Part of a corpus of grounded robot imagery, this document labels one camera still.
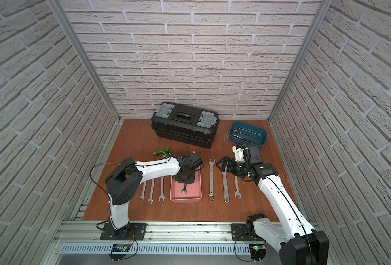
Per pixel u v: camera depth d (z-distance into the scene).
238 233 0.73
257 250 0.71
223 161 0.69
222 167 0.68
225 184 0.88
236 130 1.10
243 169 0.64
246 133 1.10
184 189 0.86
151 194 0.85
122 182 0.49
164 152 1.00
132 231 0.73
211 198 0.83
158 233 0.75
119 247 0.73
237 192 0.86
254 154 0.60
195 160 0.73
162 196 0.85
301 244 0.37
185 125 0.94
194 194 0.84
